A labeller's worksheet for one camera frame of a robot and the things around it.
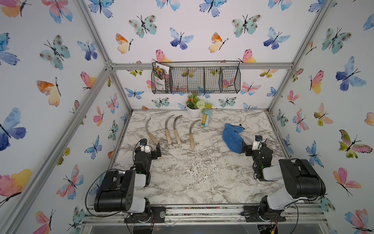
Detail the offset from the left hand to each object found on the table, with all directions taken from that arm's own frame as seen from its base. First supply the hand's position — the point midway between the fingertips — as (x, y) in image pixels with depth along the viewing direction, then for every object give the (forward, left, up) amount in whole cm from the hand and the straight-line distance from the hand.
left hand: (151, 142), depth 90 cm
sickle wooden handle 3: (+11, -14, -9) cm, 20 cm away
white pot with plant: (+30, -27, +2) cm, 40 cm away
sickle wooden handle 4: (+10, -24, -9) cm, 28 cm away
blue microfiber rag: (+6, -52, -5) cm, 52 cm away
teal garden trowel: (+33, -38, -8) cm, 51 cm away
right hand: (+1, -63, 0) cm, 63 cm away
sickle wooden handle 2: (+14, -7, -10) cm, 19 cm away
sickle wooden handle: (+13, +5, -8) cm, 16 cm away
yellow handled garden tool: (+25, -34, -9) cm, 43 cm away
